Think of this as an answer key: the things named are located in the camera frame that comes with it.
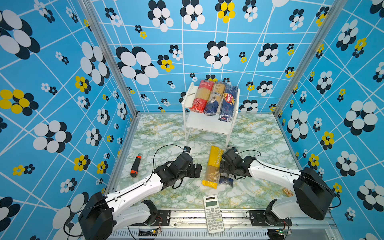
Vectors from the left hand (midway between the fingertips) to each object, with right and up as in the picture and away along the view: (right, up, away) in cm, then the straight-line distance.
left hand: (196, 166), depth 80 cm
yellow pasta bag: (+9, -6, +4) cm, 12 cm away
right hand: (+18, -3, +8) cm, 20 cm away
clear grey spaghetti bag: (+16, -8, +4) cm, 19 cm away
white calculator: (+8, -22, -6) cm, 24 cm away
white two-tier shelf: (+2, +25, +13) cm, 29 cm away
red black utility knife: (-38, -4, +11) cm, 39 cm away
